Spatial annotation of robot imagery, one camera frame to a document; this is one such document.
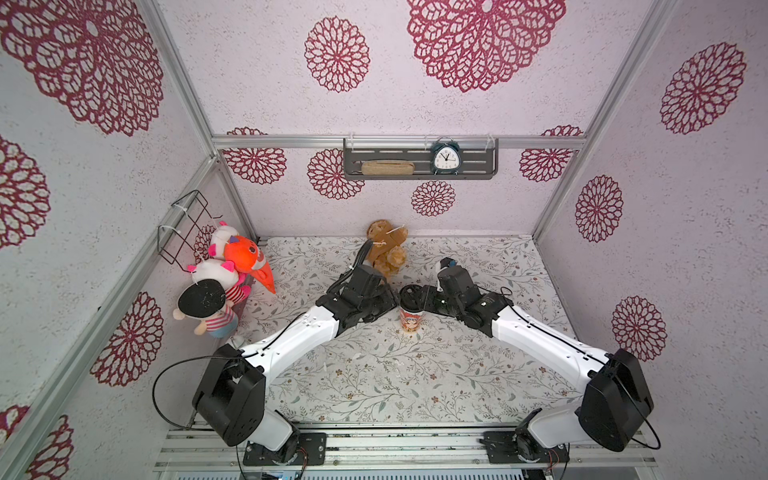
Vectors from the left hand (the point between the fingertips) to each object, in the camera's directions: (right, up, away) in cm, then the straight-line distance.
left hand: (396, 301), depth 83 cm
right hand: (+6, +1, 0) cm, 6 cm away
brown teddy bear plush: (-2, +15, +21) cm, 26 cm away
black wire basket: (-55, +15, -8) cm, 58 cm away
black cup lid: (+4, +1, -1) cm, 4 cm away
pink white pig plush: (-51, +9, +2) cm, 51 cm away
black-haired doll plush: (-49, +1, -7) cm, 49 cm away
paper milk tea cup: (+4, -6, +3) cm, 8 cm away
